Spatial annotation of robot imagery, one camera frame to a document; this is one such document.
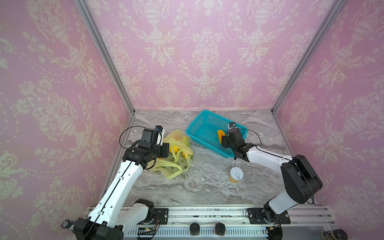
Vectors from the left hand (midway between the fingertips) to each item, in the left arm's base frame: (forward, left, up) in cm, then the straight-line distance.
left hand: (167, 148), depth 77 cm
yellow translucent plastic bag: (+3, -5, -12) cm, 14 cm away
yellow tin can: (-8, -37, -14) cm, 40 cm away
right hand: (+15, -35, -9) cm, 39 cm away
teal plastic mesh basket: (+28, -21, -20) cm, 40 cm away
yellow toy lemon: (+7, -2, -14) cm, 16 cm away
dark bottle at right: (-34, -73, -9) cm, 81 cm away
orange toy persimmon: (+16, -2, -12) cm, 20 cm away
